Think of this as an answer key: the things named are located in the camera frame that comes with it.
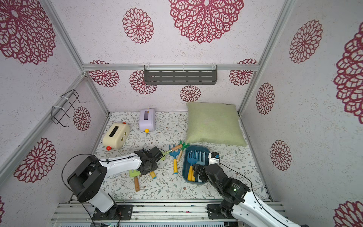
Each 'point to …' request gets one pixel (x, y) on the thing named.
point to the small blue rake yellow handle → (174, 153)
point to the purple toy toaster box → (147, 122)
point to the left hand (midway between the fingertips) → (152, 168)
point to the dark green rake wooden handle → (184, 145)
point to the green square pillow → (213, 123)
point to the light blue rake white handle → (198, 161)
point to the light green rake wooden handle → (172, 150)
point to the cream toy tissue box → (116, 135)
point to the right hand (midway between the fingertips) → (198, 167)
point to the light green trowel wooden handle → (135, 173)
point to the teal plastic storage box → (185, 165)
